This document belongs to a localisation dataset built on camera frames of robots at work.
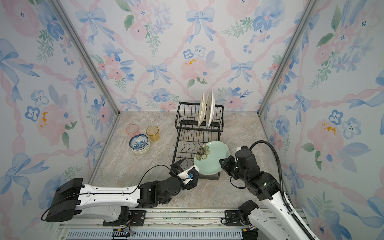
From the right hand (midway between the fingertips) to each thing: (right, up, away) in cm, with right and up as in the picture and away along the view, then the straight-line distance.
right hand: (218, 160), depth 72 cm
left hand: (-13, -2, -1) cm, 13 cm away
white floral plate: (-4, +25, +4) cm, 25 cm away
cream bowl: (-43, +2, +19) cm, 47 cm away
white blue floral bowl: (-47, +7, +23) cm, 53 cm away
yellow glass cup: (-41, +12, +36) cm, 56 cm away
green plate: (-5, +1, +6) cm, 8 cm away
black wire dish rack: (-14, +9, +32) cm, 36 cm away
